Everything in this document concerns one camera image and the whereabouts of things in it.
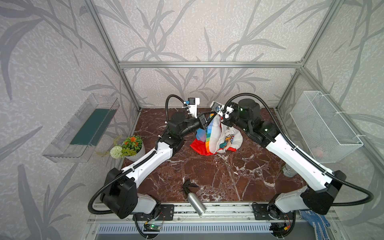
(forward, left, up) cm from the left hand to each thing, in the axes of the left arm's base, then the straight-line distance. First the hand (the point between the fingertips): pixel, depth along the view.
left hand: (218, 111), depth 67 cm
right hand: (+6, -3, +1) cm, 7 cm away
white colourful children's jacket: (-2, 0, -20) cm, 20 cm away
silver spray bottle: (-33, +8, -34) cm, 48 cm away
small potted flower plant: (-6, +46, -25) cm, 53 cm away
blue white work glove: (-39, -49, -34) cm, 71 cm away
